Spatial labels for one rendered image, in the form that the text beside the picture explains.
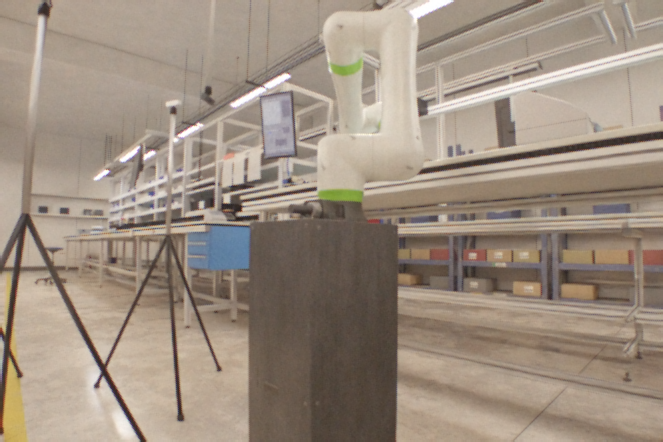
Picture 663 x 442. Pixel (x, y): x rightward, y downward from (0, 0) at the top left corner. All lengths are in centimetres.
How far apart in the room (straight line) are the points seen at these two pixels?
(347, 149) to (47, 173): 1180
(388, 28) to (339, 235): 63
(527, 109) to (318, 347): 79
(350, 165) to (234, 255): 219
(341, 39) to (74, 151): 1181
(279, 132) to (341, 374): 238
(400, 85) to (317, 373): 77
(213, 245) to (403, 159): 221
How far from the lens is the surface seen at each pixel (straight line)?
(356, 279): 90
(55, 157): 1262
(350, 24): 121
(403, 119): 104
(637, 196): 186
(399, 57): 114
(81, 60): 684
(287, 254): 86
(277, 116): 307
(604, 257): 488
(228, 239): 306
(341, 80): 131
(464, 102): 213
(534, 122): 109
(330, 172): 99
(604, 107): 559
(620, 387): 192
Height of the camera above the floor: 74
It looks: 3 degrees up
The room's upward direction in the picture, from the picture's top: straight up
